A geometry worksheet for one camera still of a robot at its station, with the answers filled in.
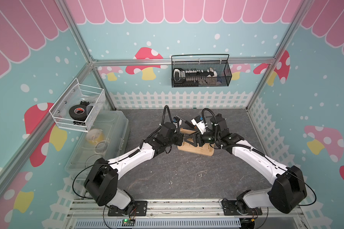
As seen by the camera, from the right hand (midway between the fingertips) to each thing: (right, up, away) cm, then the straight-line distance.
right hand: (187, 138), depth 77 cm
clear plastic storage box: (-45, -1, +6) cm, 46 cm away
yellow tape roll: (-52, +1, +3) cm, 52 cm away
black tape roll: (-55, +14, -5) cm, 57 cm away
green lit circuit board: (-31, -43, -4) cm, 53 cm away
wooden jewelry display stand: (+15, -10, +18) cm, 26 cm away
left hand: (-2, 0, +7) cm, 7 cm away
